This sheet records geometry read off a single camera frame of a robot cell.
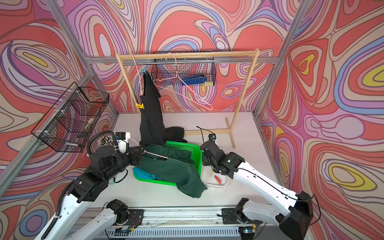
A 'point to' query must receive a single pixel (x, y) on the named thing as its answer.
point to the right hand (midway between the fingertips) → (209, 158)
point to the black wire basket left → (73, 117)
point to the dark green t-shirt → (174, 163)
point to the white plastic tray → (209, 177)
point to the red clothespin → (218, 179)
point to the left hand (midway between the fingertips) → (146, 147)
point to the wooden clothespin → (212, 172)
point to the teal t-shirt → (143, 174)
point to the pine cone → (106, 140)
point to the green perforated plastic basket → (195, 153)
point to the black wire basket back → (195, 71)
